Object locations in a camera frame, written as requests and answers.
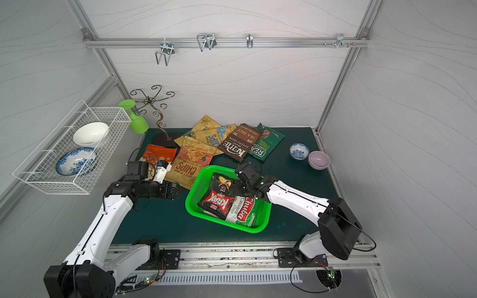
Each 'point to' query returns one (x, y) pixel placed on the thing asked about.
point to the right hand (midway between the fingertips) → (234, 187)
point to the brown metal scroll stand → (161, 138)
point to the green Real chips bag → (265, 144)
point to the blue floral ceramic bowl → (299, 151)
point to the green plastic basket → (200, 182)
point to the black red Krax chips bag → (217, 200)
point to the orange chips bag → (193, 156)
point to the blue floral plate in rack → (76, 161)
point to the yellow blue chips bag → (208, 140)
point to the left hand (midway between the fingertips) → (173, 188)
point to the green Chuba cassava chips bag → (242, 211)
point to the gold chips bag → (205, 123)
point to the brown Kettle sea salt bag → (237, 142)
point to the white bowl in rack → (90, 133)
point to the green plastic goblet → (138, 124)
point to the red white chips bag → (154, 154)
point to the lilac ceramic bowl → (318, 160)
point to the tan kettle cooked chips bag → (187, 161)
